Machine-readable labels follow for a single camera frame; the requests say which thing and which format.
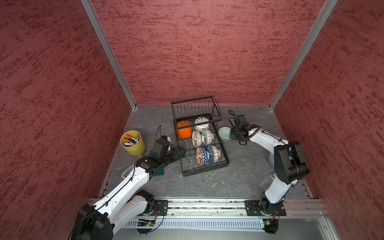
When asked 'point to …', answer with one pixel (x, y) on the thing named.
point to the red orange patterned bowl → (202, 156)
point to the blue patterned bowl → (214, 153)
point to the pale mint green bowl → (224, 133)
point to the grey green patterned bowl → (208, 136)
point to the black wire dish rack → (189, 109)
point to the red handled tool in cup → (131, 139)
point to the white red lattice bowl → (197, 138)
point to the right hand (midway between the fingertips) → (232, 137)
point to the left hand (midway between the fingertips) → (180, 156)
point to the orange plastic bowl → (185, 132)
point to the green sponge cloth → (160, 172)
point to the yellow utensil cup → (138, 149)
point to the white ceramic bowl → (201, 119)
